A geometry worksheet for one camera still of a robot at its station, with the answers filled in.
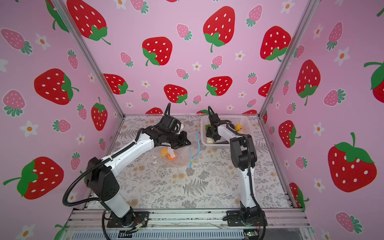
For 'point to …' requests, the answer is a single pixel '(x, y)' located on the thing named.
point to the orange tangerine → (169, 157)
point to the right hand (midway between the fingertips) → (210, 134)
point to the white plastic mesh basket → (245, 122)
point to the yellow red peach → (164, 152)
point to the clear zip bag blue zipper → (182, 156)
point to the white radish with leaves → (209, 140)
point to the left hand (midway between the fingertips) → (193, 142)
